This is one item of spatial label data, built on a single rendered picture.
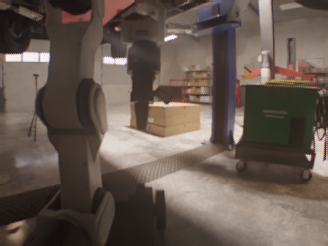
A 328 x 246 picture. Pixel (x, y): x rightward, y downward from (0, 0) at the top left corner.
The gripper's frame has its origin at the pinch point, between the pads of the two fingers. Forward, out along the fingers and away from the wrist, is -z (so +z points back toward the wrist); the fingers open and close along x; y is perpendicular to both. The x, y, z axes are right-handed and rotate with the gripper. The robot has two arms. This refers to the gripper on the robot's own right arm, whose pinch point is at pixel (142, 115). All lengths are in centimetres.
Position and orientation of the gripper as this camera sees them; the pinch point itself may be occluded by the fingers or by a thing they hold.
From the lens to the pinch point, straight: 44.7
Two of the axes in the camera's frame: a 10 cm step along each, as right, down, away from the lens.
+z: 0.0, -10.0, -0.3
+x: -1.0, -0.3, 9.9
